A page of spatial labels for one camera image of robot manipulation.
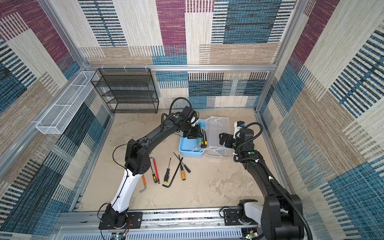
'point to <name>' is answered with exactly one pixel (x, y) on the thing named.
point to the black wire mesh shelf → (127, 90)
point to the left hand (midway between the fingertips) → (202, 134)
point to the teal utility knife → (199, 142)
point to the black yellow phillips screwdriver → (167, 173)
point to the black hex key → (175, 173)
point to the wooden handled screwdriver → (182, 171)
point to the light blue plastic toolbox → (215, 126)
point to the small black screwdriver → (186, 168)
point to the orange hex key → (145, 184)
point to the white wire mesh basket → (55, 120)
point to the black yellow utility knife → (204, 144)
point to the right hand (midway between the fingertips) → (226, 137)
